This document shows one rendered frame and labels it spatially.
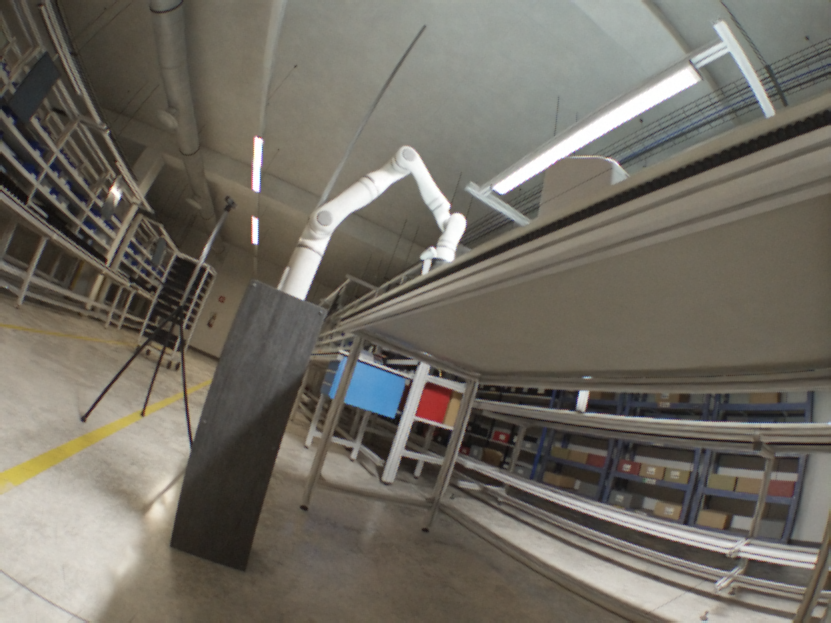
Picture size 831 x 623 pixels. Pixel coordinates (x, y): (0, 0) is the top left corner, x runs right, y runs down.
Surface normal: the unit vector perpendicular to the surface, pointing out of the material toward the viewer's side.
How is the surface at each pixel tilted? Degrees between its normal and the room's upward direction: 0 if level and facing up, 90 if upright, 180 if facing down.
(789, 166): 90
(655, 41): 180
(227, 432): 90
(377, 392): 90
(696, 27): 180
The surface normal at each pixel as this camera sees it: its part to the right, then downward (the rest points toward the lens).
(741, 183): -0.86, -0.38
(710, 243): -0.30, 0.92
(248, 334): 0.37, -0.14
